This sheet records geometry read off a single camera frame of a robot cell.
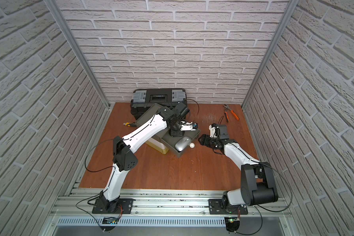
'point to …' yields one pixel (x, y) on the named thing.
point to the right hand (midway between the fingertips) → (204, 140)
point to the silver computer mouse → (183, 143)
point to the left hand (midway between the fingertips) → (182, 127)
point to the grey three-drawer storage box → (163, 141)
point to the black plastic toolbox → (143, 98)
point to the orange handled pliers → (227, 107)
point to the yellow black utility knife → (130, 124)
